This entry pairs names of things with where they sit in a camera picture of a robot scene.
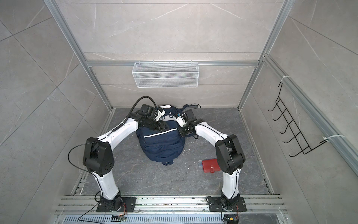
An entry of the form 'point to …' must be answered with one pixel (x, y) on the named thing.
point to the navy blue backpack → (164, 145)
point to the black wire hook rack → (302, 149)
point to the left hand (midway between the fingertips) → (168, 126)
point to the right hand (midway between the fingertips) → (181, 129)
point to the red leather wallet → (211, 165)
